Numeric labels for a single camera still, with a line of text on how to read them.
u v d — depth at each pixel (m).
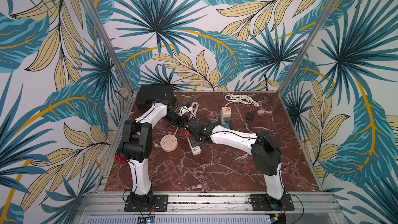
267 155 0.49
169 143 0.90
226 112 0.97
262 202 0.74
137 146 0.52
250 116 1.03
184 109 0.85
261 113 1.06
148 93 1.16
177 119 0.81
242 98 1.13
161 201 0.73
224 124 0.99
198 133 0.66
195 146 0.79
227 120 1.00
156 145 0.93
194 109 1.07
